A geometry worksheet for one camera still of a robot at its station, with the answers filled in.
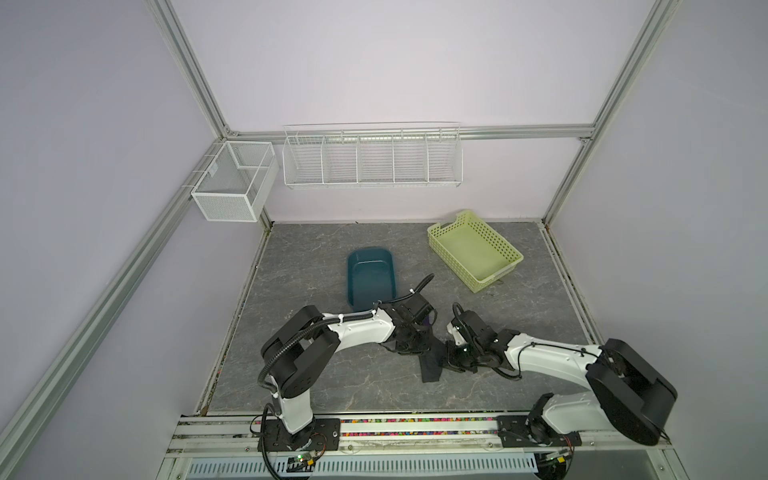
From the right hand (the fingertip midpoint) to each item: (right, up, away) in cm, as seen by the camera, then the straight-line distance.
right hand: (438, 365), depth 85 cm
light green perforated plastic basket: (+19, +31, +26) cm, 45 cm away
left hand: (-3, +3, 0) cm, 4 cm away
